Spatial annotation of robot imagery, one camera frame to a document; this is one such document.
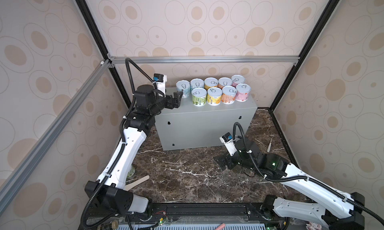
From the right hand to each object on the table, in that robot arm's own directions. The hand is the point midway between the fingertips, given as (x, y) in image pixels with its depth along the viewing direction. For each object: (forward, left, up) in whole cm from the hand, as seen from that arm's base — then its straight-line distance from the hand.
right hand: (221, 152), depth 71 cm
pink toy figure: (-28, -40, -19) cm, 52 cm away
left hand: (+20, +20, +23) cm, 36 cm away
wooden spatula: (-9, +50, -22) cm, 56 cm away
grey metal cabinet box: (+13, +15, +3) cm, 20 cm away
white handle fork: (+24, -41, -22) cm, 52 cm away
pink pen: (-28, +1, -21) cm, 35 cm away
